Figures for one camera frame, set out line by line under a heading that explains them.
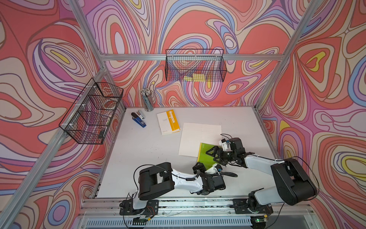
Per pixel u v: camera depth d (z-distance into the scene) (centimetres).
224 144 86
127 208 73
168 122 107
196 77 82
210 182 64
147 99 108
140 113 112
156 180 50
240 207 73
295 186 44
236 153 72
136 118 109
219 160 82
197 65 96
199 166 77
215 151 80
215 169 74
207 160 88
